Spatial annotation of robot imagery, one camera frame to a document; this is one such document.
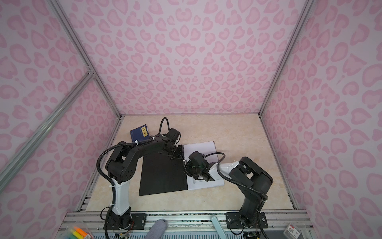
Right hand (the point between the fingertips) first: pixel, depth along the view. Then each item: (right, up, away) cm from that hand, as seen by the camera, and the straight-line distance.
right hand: (183, 170), depth 88 cm
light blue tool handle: (+18, -21, -19) cm, 33 cm away
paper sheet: (+16, +10, +11) cm, 22 cm away
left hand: (+1, +7, +8) cm, 11 cm away
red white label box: (+52, -23, -19) cm, 60 cm away
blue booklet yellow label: (-34, +21, +22) cm, 45 cm away
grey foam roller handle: (-10, -22, -19) cm, 31 cm away
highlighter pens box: (-47, -24, -18) cm, 56 cm away
